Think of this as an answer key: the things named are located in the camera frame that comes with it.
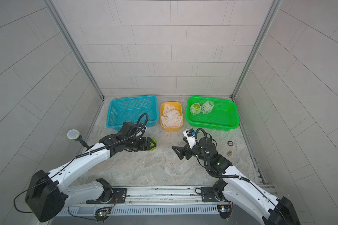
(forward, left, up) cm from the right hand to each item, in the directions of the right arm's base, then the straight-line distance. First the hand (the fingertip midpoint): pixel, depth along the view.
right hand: (178, 145), depth 74 cm
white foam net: (+29, -14, -8) cm, 33 cm away
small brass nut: (-1, -31, -14) cm, 34 cm away
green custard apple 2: (+33, -15, -8) cm, 37 cm away
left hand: (+2, +13, -3) cm, 14 cm away
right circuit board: (-28, -21, -17) cm, 39 cm away
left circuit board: (-27, +37, -10) cm, 47 cm away
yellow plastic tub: (+36, -2, -10) cm, 37 cm away
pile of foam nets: (+25, +4, -8) cm, 26 cm away
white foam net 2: (+31, -23, -7) cm, 39 cm away
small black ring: (+5, -33, -15) cm, 36 cm away
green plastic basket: (+28, -36, -15) cm, 48 cm away
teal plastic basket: (+37, +36, -11) cm, 52 cm away
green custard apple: (0, +14, +3) cm, 14 cm away
